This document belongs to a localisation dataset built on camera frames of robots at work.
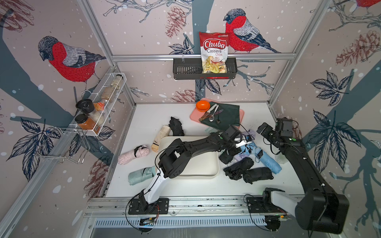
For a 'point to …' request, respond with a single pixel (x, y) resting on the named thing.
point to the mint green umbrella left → (138, 176)
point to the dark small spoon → (218, 121)
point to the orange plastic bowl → (203, 106)
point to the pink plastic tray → (196, 114)
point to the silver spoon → (212, 117)
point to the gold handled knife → (207, 113)
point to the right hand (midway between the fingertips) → (263, 129)
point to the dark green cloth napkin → (222, 116)
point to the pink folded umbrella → (139, 151)
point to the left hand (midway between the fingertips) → (242, 145)
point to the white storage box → (203, 166)
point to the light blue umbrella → (260, 155)
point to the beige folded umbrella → (164, 131)
